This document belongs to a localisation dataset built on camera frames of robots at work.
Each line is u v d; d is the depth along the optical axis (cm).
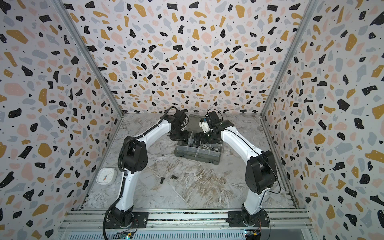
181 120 82
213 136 65
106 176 85
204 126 81
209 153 97
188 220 76
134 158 58
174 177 88
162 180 87
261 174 47
